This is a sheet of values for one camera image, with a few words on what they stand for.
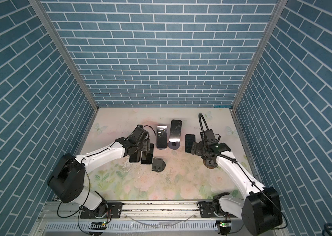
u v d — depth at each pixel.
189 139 1.07
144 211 0.75
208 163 0.85
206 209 0.74
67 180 0.43
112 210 0.73
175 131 0.94
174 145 0.99
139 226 0.77
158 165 0.85
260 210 0.39
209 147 0.63
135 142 0.68
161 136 0.92
